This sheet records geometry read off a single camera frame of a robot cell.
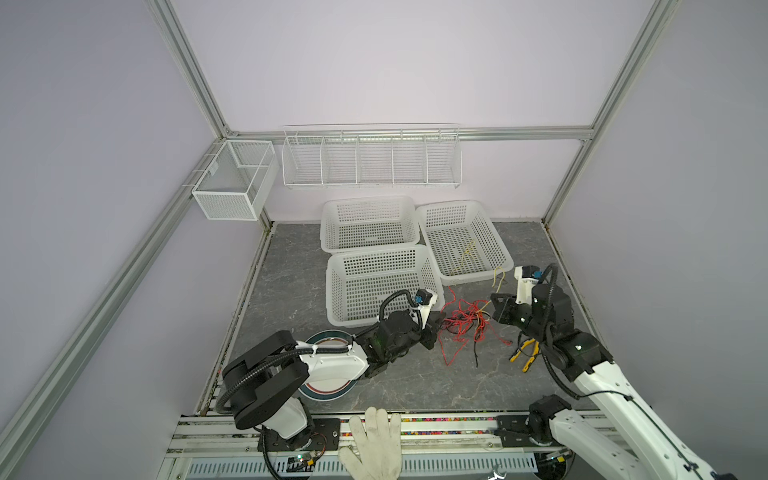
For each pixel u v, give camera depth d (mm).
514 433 734
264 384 434
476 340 804
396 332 609
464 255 1091
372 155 985
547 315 544
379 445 718
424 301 680
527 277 659
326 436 737
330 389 806
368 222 1197
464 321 828
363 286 1019
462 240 1152
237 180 1019
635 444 440
